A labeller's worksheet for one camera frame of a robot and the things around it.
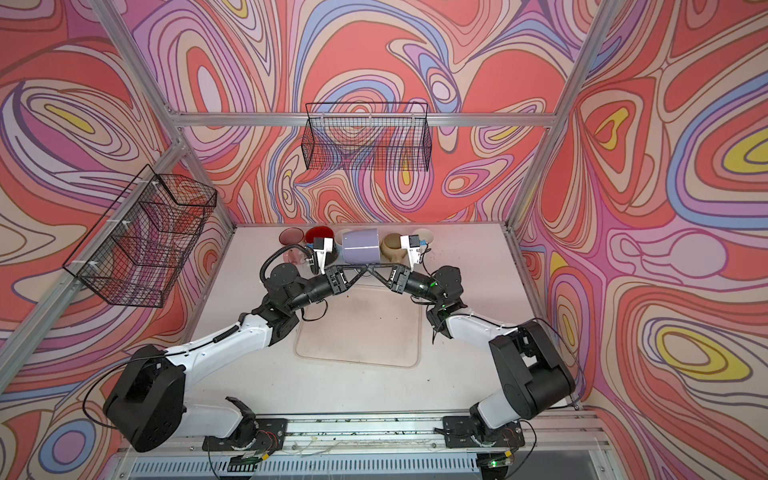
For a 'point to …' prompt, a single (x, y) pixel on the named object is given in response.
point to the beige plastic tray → (365, 325)
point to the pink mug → (292, 236)
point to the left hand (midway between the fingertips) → (369, 272)
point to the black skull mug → (318, 232)
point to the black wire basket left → (132, 257)
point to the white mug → (425, 234)
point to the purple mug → (361, 246)
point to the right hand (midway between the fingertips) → (369, 275)
